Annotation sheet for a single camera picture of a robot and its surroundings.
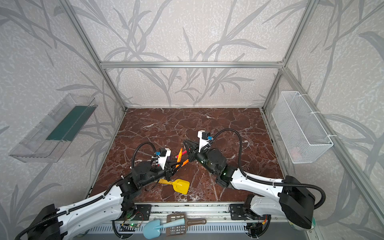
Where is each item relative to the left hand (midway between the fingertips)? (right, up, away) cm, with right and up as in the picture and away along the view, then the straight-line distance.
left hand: (183, 160), depth 73 cm
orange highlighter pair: (-2, +2, -1) cm, 3 cm away
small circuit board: (-23, -31, -2) cm, 38 cm away
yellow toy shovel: (-3, -16, +8) cm, 18 cm away
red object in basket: (+55, +3, -1) cm, 55 cm away
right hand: (+1, +12, -3) cm, 12 cm away
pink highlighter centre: (+1, +4, -2) cm, 5 cm away
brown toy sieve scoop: (-1, -32, -3) cm, 32 cm away
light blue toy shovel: (-15, -32, -3) cm, 35 cm away
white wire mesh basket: (+51, +13, -12) cm, 54 cm away
